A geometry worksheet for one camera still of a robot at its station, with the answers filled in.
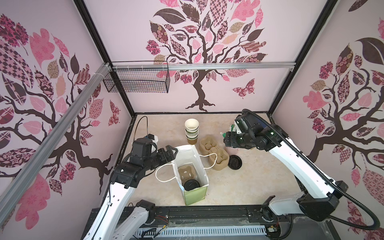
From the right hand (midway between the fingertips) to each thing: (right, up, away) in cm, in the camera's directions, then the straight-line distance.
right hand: (230, 139), depth 71 cm
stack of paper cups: (-19, +6, +19) cm, 28 cm away
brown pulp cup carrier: (-22, -22, +17) cm, 36 cm away
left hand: (-28, -8, -2) cm, 30 cm away
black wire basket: (-54, +38, +24) cm, 71 cm away
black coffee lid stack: (+8, -16, +20) cm, 27 cm away
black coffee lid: (-19, -23, +1) cm, 30 cm away
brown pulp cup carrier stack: (-9, -6, +21) cm, 24 cm away
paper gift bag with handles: (-20, -8, +1) cm, 22 cm away
